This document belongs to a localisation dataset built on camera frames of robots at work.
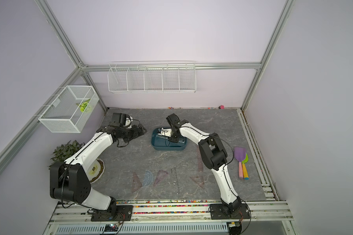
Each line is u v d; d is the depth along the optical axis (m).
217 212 0.74
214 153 0.57
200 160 0.93
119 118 0.68
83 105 0.81
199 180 0.85
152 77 0.99
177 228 1.58
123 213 0.73
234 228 0.72
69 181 0.43
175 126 0.75
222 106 1.24
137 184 0.83
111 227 0.71
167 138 0.91
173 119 0.81
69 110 0.83
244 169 0.87
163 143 0.97
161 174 0.87
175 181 0.84
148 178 0.85
